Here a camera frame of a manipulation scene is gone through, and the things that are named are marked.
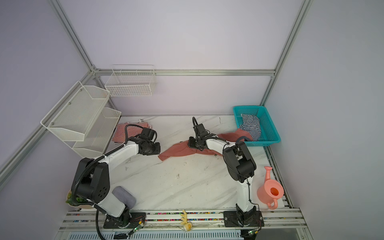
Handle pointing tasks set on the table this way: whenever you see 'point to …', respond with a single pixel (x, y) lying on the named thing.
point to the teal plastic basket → (269, 134)
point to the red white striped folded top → (127, 130)
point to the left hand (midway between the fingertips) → (156, 151)
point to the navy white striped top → (251, 124)
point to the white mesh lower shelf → (98, 136)
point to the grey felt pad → (124, 196)
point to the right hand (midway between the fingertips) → (187, 143)
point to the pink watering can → (271, 190)
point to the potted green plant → (69, 201)
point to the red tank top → (184, 148)
